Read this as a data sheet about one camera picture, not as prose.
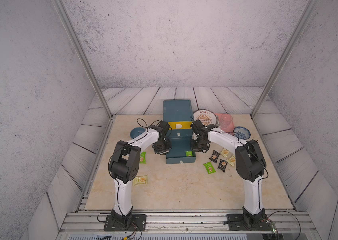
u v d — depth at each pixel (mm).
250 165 529
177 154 936
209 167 913
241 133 1078
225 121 1122
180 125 889
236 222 724
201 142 813
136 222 728
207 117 1183
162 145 823
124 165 525
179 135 939
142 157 961
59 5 694
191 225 727
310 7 701
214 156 961
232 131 1050
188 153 964
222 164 916
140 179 867
